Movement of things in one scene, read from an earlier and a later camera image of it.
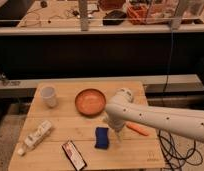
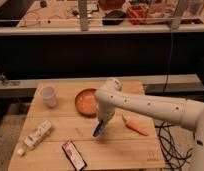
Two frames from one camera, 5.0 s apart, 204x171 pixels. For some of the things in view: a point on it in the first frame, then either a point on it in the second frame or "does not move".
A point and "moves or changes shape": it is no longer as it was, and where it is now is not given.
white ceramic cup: x=49 y=96 does not move
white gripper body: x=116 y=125 → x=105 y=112
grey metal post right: x=177 y=19 does not move
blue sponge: x=102 y=137 moves or changes shape
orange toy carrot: x=138 y=128 does not move
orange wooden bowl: x=90 y=101 does not move
